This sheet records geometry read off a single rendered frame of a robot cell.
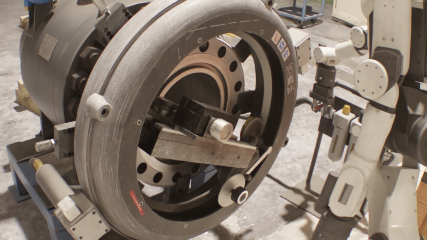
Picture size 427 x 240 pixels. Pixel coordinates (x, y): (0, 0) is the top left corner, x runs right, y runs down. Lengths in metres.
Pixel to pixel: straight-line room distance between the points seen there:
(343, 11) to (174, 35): 6.95
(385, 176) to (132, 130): 0.60
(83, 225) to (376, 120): 0.69
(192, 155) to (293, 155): 1.34
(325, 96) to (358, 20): 5.84
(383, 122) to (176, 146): 0.47
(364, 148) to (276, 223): 0.99
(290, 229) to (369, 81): 1.07
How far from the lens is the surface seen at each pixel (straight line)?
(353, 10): 7.48
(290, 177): 2.04
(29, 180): 1.47
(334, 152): 1.76
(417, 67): 0.91
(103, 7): 0.85
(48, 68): 1.26
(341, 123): 1.70
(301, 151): 2.30
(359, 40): 1.35
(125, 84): 0.78
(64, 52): 1.18
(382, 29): 0.76
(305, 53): 1.31
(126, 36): 0.81
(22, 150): 1.65
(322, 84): 1.58
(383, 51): 0.75
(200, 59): 1.07
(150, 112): 0.93
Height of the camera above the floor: 1.07
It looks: 26 degrees down
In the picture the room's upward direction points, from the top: 6 degrees clockwise
